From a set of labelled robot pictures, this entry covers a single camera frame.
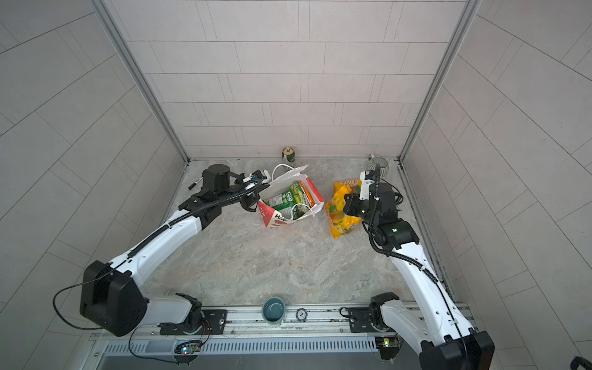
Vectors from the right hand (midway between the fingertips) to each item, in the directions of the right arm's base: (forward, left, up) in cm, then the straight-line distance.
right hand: (342, 195), depth 74 cm
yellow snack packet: (-6, +1, -7) cm, 9 cm away
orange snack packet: (+9, +11, -11) cm, 18 cm away
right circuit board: (-38, -10, -25) cm, 47 cm away
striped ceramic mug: (+32, -27, -20) cm, 46 cm away
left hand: (+7, +24, +2) cm, 25 cm away
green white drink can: (+34, +18, -12) cm, 41 cm away
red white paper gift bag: (+8, +19, +1) cm, 21 cm away
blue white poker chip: (-29, +16, -24) cm, 40 cm away
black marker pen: (+25, +64, -20) cm, 72 cm away
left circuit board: (-37, +49, -21) cm, 65 cm away
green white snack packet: (+10, +16, -13) cm, 23 cm away
